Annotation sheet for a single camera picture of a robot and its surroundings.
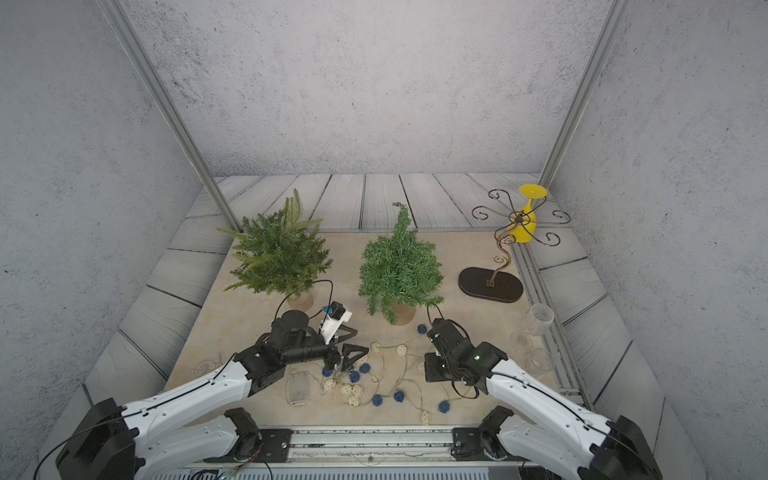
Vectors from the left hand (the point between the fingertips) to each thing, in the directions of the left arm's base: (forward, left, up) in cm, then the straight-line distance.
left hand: (364, 345), depth 74 cm
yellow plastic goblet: (+25, -42, +16) cm, 51 cm away
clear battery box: (-4, +19, -16) cm, 25 cm away
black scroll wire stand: (+26, -41, -13) cm, 51 cm away
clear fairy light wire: (+2, +44, -14) cm, 46 cm away
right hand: (-2, -17, -9) cm, 19 cm away
